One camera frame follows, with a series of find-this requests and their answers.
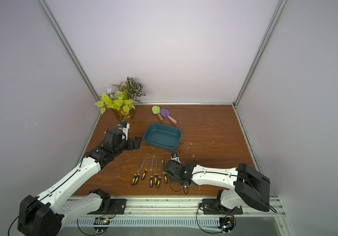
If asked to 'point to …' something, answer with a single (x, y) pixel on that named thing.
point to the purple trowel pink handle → (165, 113)
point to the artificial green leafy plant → (122, 97)
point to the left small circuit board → (101, 224)
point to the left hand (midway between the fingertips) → (136, 137)
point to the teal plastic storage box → (162, 136)
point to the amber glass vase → (124, 116)
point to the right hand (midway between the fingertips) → (173, 172)
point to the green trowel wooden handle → (156, 110)
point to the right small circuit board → (226, 223)
